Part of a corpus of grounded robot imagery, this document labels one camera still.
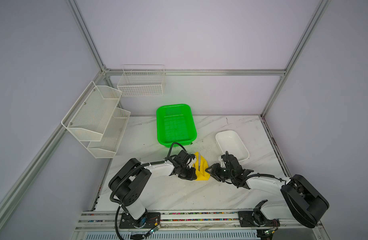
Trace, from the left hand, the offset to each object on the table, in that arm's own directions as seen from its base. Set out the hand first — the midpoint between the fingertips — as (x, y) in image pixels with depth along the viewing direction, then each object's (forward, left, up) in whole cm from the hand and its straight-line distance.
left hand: (195, 178), depth 86 cm
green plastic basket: (+43, +14, -1) cm, 45 cm away
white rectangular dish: (+27, -25, +1) cm, 37 cm away
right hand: (+2, -6, +4) cm, 7 cm away
